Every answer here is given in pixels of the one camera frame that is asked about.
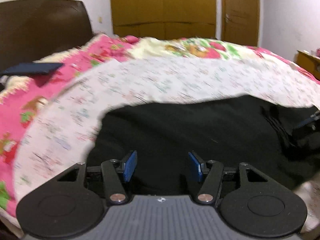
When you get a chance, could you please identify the black pants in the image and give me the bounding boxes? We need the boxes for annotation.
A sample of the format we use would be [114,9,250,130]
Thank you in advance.
[87,95,319,194]

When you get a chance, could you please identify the wooden side cabinet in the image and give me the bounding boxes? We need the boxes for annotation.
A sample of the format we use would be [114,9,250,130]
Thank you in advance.
[296,50,319,80]

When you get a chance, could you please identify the floral bed quilt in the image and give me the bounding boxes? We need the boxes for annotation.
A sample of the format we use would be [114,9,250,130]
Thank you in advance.
[1,34,319,230]

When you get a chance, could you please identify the dark blue phone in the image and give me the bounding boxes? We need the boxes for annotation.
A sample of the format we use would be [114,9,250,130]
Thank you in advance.
[1,62,64,76]

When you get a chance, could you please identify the brown wooden door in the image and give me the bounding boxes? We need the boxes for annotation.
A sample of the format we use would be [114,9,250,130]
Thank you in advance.
[222,0,260,46]

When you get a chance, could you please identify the brown wooden wardrobe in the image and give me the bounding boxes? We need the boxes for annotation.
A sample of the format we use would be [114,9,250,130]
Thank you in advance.
[111,0,216,40]

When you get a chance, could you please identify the dark wooden headboard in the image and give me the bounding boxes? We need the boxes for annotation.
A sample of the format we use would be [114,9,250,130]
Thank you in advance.
[0,0,93,70]

